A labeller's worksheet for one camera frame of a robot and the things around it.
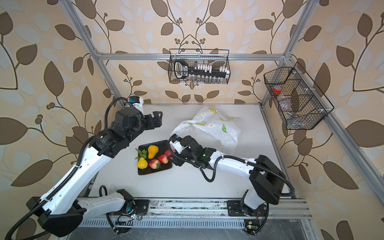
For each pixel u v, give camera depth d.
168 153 0.76
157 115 0.60
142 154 0.87
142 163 0.85
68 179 0.39
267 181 0.43
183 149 0.71
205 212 0.74
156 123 0.61
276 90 0.87
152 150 0.89
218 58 0.91
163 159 0.87
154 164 0.85
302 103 0.73
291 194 0.42
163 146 0.95
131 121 0.48
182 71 0.85
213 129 0.85
